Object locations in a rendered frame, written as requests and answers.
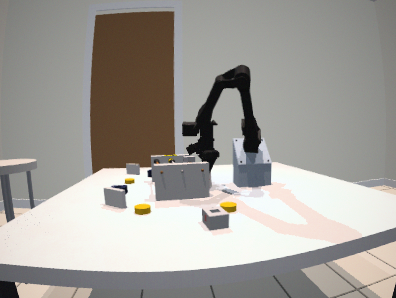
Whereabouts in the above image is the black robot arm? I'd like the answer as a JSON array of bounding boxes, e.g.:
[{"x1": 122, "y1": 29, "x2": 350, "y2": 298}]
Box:
[{"x1": 182, "y1": 65, "x2": 261, "y2": 155}]

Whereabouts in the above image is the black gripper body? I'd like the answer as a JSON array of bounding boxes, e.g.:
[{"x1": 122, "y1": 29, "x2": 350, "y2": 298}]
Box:
[{"x1": 196, "y1": 136, "x2": 219, "y2": 158}]

